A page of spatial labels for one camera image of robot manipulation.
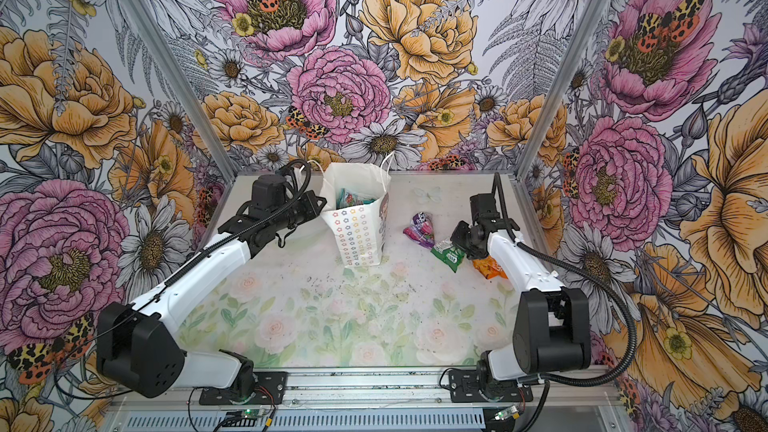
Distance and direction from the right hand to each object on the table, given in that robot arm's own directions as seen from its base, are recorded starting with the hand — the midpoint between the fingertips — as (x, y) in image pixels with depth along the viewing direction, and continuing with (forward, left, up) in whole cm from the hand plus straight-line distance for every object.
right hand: (456, 249), depth 88 cm
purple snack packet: (+9, +9, -3) cm, 13 cm away
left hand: (+6, +36, +13) cm, 39 cm away
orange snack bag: (-3, -11, -7) cm, 13 cm away
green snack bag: (-3, +2, +2) cm, 4 cm away
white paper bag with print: (+2, +27, +9) cm, 29 cm away
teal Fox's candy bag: (+17, +32, +4) cm, 37 cm away
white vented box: (-39, +37, -3) cm, 54 cm away
